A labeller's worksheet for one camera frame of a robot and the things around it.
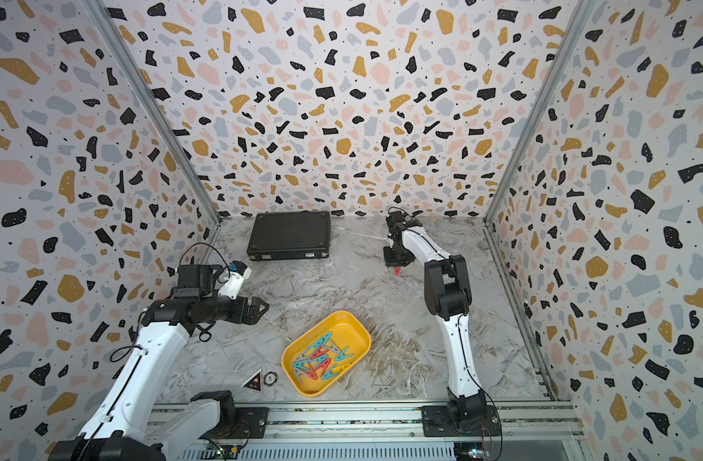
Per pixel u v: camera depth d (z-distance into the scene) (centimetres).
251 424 73
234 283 70
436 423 73
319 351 86
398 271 105
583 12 71
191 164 103
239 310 68
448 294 63
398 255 94
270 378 81
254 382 81
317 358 84
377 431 73
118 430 38
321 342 87
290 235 117
